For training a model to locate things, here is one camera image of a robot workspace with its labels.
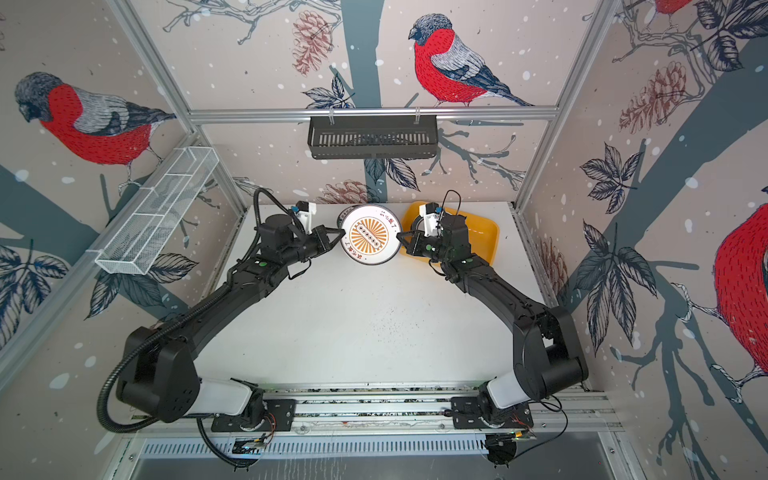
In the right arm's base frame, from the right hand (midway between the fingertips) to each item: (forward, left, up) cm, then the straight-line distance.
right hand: (397, 239), depth 83 cm
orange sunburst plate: (0, +8, +1) cm, 8 cm away
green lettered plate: (+29, +24, -19) cm, 42 cm away
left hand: (-3, +14, +6) cm, 15 cm away
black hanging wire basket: (+42, +11, +6) cm, 44 cm away
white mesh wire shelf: (-11, +62, +11) cm, 64 cm away
